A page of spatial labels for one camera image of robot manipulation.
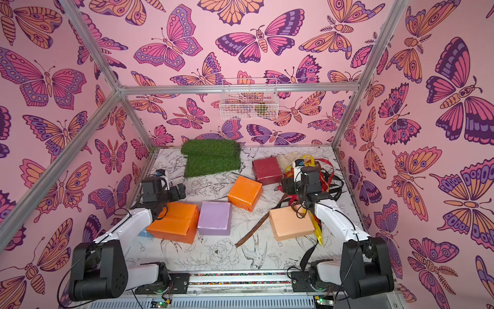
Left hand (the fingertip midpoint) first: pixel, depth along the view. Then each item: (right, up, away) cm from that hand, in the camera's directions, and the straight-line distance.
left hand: (178, 186), depth 91 cm
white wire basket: (+34, +43, +4) cm, 55 cm away
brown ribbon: (+41, -15, +1) cm, 44 cm away
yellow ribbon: (+64, -20, -6) cm, 67 cm away
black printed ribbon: (+59, -28, -11) cm, 66 cm away
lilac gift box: (+19, -13, -7) cm, 24 cm away
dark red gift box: (+43, +7, +9) cm, 45 cm away
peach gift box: (+50, -15, -8) cm, 53 cm away
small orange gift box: (+31, -3, +1) cm, 32 cm away
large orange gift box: (+4, -15, -9) cm, 18 cm away
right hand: (+53, +4, -3) cm, 53 cm away
